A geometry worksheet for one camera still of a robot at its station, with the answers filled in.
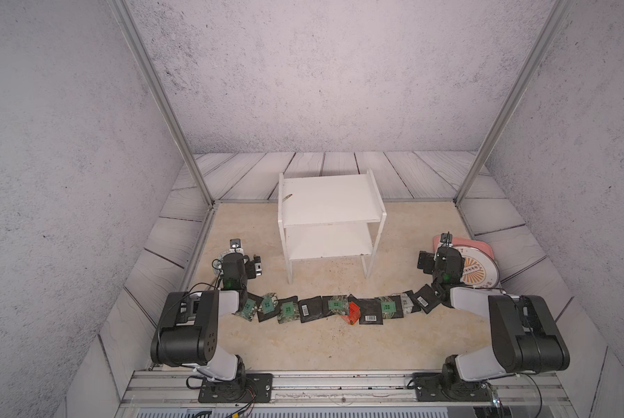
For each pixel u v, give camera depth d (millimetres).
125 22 712
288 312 873
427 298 886
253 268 857
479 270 961
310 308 890
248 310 882
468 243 1056
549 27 730
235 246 812
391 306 871
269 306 889
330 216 711
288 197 773
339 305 890
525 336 439
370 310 871
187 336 449
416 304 889
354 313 866
